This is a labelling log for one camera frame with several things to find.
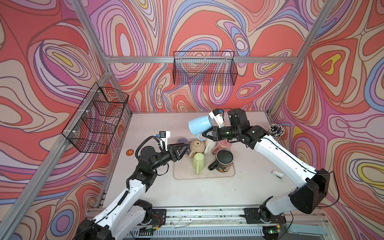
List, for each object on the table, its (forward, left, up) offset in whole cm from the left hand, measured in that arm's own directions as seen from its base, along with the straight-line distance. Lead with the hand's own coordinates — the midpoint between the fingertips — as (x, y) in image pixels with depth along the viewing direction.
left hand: (188, 146), depth 70 cm
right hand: (+4, -8, +1) cm, 9 cm away
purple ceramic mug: (+15, +4, -17) cm, 24 cm away
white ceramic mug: (+12, -13, -17) cm, 25 cm away
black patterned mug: (-2, -19, -14) cm, 23 cm away
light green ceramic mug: (0, -5, -16) cm, 17 cm away
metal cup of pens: (+17, -52, -10) cm, 56 cm away
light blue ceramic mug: (+8, -5, +6) cm, 11 cm away
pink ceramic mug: (+11, -21, -14) cm, 27 cm away
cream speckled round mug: (+11, -4, -18) cm, 21 cm away
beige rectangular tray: (-1, +3, -24) cm, 24 cm away
